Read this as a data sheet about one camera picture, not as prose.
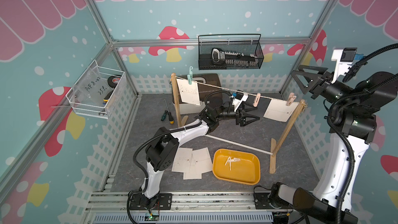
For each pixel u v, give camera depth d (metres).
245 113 0.72
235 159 0.86
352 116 0.38
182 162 0.87
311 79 0.44
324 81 0.42
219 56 0.89
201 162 0.87
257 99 0.60
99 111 0.66
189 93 0.70
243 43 0.90
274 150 0.87
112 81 0.81
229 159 0.87
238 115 0.64
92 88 0.68
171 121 1.03
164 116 1.05
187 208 0.73
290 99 0.54
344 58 0.40
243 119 0.64
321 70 0.48
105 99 0.65
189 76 0.63
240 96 0.63
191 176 0.83
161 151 0.50
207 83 0.64
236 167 0.84
